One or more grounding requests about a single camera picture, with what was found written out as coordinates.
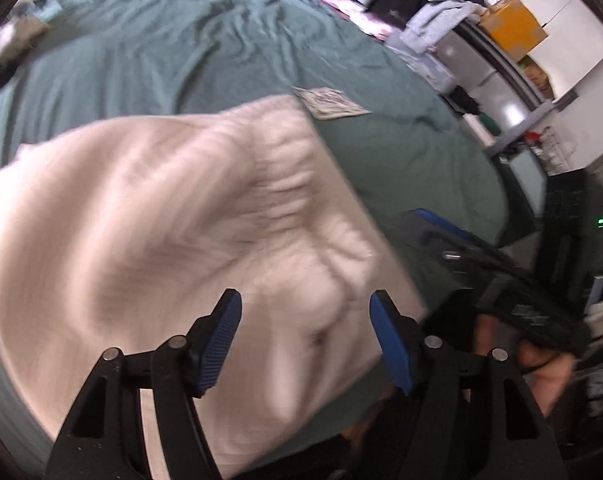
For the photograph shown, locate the person's right hand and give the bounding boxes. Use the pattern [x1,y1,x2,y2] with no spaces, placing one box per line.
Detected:
[474,314,576,416]

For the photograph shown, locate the green bed cover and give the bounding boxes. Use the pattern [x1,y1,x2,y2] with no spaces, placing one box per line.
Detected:
[0,0,510,480]

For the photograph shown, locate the yellow cardboard box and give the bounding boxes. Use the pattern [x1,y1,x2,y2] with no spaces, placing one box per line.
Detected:
[478,0,548,62]

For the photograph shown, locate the beige cloth pile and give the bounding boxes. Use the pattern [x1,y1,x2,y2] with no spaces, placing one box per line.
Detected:
[0,16,51,66]

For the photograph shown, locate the cream chevron knit pants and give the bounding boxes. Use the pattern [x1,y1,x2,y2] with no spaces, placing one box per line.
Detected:
[0,96,423,477]

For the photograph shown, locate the small paper tag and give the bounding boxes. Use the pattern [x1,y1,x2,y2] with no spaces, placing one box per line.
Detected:
[294,87,371,120]

